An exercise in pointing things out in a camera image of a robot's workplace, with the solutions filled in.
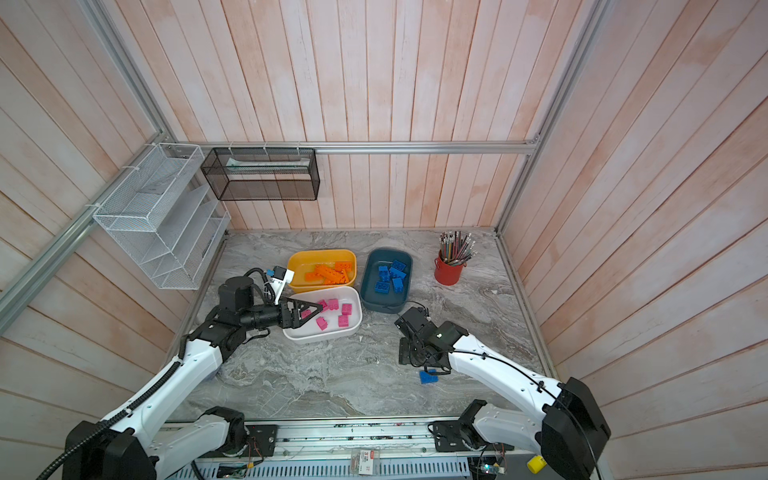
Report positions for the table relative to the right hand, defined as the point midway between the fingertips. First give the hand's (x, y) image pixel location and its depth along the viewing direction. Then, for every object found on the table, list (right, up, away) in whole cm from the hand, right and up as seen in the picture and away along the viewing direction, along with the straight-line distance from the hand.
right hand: (411, 352), depth 82 cm
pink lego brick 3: (-20, +10, +13) cm, 26 cm away
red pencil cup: (+14, +21, +20) cm, 33 cm away
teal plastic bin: (-5, +11, +16) cm, 20 cm away
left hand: (-26, +13, -7) cm, 29 cm away
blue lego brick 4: (+5, -7, 0) cm, 8 cm away
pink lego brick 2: (-20, +7, +11) cm, 24 cm away
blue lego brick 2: (-3, +21, +22) cm, 31 cm away
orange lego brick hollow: (-32, +20, +22) cm, 44 cm away
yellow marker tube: (+28, -22, -13) cm, 38 cm away
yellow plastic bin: (-37, +26, +26) cm, 52 cm away
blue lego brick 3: (-2, +17, +19) cm, 25 cm away
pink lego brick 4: (-27, +6, +9) cm, 29 cm away
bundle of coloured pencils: (+17, +30, +16) cm, 38 cm away
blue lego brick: (-8, +17, +19) cm, 26 cm away
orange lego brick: (-22, +24, +25) cm, 41 cm away
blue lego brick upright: (-7, +21, +20) cm, 30 cm away
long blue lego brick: (-2, +24, +25) cm, 35 cm away
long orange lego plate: (-26, +21, +19) cm, 38 cm away
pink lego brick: (-24, +11, +16) cm, 31 cm away
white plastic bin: (-21, +8, +14) cm, 27 cm away
